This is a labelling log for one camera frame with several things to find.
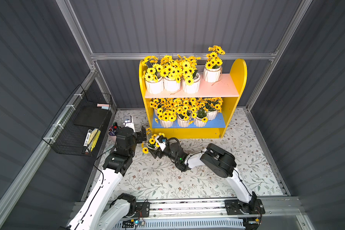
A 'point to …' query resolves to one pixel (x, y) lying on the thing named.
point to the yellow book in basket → (97, 137)
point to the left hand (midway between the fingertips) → (132, 127)
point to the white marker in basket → (87, 138)
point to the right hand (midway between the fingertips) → (153, 142)
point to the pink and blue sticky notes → (104, 106)
